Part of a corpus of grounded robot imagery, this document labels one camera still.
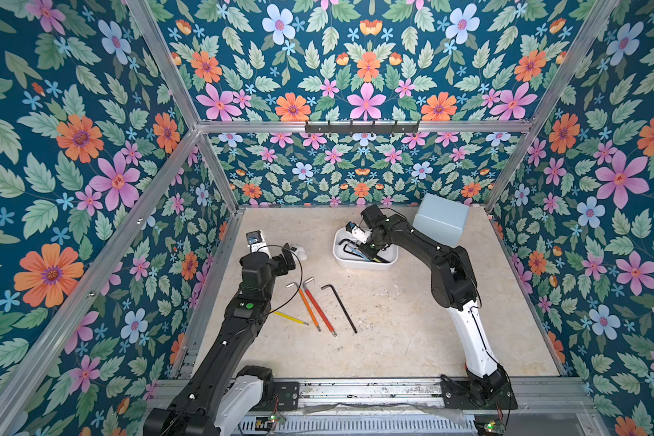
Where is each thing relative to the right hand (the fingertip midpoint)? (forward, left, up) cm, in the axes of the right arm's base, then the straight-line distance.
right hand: (366, 246), depth 102 cm
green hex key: (-5, -3, -1) cm, 6 cm away
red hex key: (-20, +19, -5) cm, 28 cm away
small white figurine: (-3, +25, -1) cm, 25 cm away
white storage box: (-8, +8, +2) cm, 11 cm away
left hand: (-15, +28, +19) cm, 37 cm away
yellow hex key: (-27, +26, -4) cm, 38 cm away
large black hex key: (-3, +3, -2) cm, 5 cm away
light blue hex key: (-4, +2, 0) cm, 4 cm away
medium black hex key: (-22, +8, -4) cm, 24 cm away
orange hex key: (-22, +21, -4) cm, 31 cm away
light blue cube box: (+4, -26, +11) cm, 29 cm away
